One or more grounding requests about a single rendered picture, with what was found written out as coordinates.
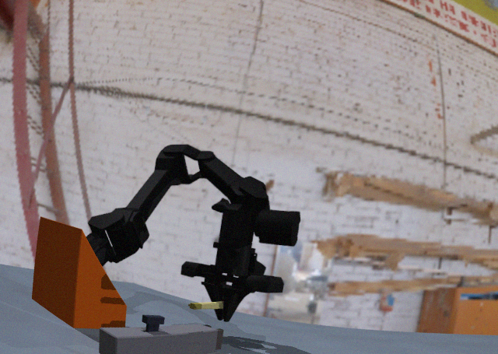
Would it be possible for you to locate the grey cylinder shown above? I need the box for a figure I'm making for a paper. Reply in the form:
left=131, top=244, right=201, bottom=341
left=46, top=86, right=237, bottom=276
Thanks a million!
left=188, top=301, right=224, bottom=310

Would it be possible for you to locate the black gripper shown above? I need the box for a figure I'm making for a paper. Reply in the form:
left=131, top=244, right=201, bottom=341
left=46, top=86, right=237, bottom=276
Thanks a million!
left=181, top=237, right=284, bottom=322

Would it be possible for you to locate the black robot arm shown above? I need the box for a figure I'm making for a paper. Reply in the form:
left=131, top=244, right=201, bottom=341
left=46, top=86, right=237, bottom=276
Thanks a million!
left=86, top=145, right=300, bottom=266

